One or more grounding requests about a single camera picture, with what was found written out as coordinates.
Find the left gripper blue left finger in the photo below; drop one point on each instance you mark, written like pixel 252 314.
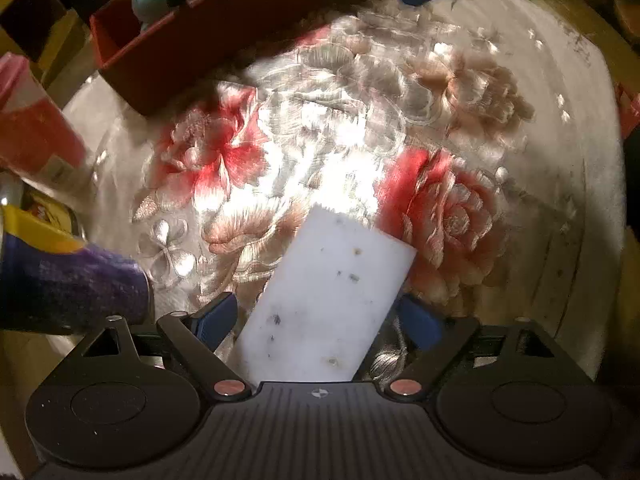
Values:
pixel 193 339

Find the clear glass jar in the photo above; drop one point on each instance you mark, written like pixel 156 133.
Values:
pixel 16 192

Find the red lidded travel cup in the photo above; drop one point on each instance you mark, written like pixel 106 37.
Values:
pixel 36 139

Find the red cardboard box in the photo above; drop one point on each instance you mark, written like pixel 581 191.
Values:
pixel 149 66

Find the white sponge block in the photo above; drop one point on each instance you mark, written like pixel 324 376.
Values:
pixel 322 308

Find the blue yellow drink can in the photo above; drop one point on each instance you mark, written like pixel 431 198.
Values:
pixel 55 283

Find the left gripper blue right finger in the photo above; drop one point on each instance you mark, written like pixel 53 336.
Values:
pixel 440 342

